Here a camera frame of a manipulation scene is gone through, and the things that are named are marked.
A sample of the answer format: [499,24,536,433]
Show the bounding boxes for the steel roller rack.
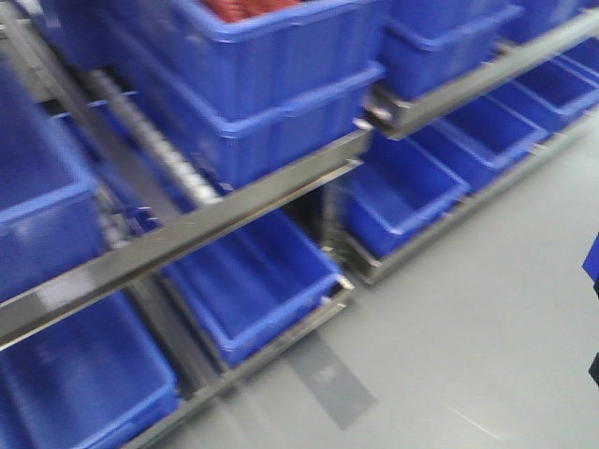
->
[322,4,599,287]
[0,0,376,449]

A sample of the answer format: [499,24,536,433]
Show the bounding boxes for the row of blue bins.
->
[343,0,599,259]
[0,0,387,449]

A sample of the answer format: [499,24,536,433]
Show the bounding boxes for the red parts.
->
[195,0,306,24]

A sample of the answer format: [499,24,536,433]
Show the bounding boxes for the blue slant-cornered plastic box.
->
[581,230,599,287]

